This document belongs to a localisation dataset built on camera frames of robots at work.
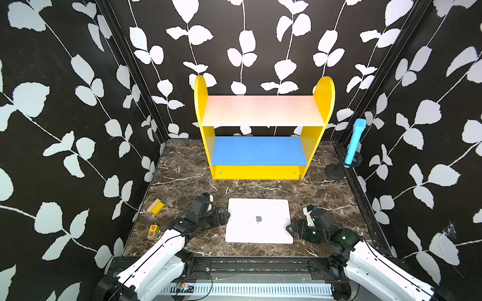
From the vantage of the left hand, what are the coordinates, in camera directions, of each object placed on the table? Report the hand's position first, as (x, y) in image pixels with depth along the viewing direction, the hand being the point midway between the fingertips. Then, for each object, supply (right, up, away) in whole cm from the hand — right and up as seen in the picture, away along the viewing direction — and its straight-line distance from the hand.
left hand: (224, 214), depth 83 cm
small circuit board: (-15, -25, -13) cm, 31 cm away
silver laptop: (+14, -4, +3) cm, 15 cm away
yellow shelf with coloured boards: (+18, +39, +39) cm, 58 cm away
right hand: (+30, -5, -2) cm, 31 cm away
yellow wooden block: (-34, +1, +7) cm, 35 cm away
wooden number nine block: (-31, -7, -2) cm, 32 cm away
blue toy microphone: (+58, +39, -5) cm, 70 cm away
